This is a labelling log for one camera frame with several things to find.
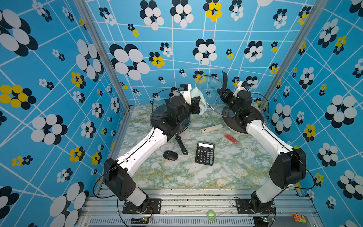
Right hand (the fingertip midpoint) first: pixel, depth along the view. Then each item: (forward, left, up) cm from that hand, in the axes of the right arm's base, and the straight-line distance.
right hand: (223, 88), depth 79 cm
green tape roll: (-57, +7, -37) cm, 68 cm away
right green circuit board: (-58, -16, -38) cm, 71 cm away
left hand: (-12, +13, +4) cm, 18 cm away
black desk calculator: (-22, +9, -35) cm, 43 cm away
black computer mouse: (-24, +32, -35) cm, 53 cm away
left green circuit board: (-58, +42, -36) cm, 81 cm away
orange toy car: (-57, -35, -35) cm, 75 cm away
